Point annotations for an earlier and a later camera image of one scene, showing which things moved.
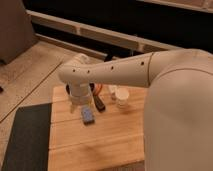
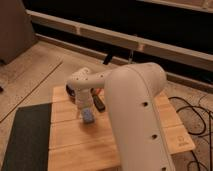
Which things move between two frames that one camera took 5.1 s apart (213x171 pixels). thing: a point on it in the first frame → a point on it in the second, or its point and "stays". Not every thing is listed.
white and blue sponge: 88,115 stays
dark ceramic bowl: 68,88 stays
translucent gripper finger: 72,108 → 80,113
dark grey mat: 28,147 stays
